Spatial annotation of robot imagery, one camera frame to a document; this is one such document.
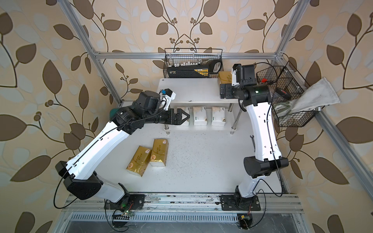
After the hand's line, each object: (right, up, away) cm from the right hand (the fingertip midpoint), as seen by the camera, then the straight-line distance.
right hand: (231, 89), depth 71 cm
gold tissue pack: (-50, -39, +11) cm, 64 cm away
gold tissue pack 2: (-39, -34, +15) cm, 53 cm away
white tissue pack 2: (-2, -14, +25) cm, 29 cm away
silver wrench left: (+23, -28, +28) cm, 45 cm away
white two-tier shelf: (-15, -4, +4) cm, 16 cm away
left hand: (-23, -13, -8) cm, 27 cm away
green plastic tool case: (-83, -10, +43) cm, 93 cm away
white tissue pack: (-14, -13, +25) cm, 31 cm away
